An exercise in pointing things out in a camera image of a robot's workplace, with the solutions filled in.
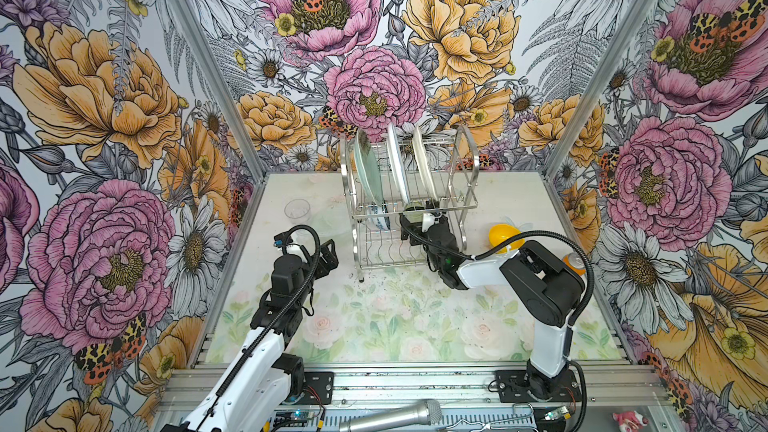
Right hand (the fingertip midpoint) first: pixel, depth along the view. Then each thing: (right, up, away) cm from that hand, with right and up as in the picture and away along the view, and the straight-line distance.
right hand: (415, 221), depth 94 cm
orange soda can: (+44, -11, -10) cm, 46 cm away
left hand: (-27, -9, -11) cm, 30 cm away
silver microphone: (+1, -41, -27) cm, 49 cm away
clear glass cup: (-40, +3, +11) cm, 42 cm away
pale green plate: (-14, +15, -11) cm, 23 cm away
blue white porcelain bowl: (-10, +3, -22) cm, 24 cm away
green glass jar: (-2, +4, -24) cm, 25 cm away
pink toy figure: (+45, -42, -28) cm, 67 cm away
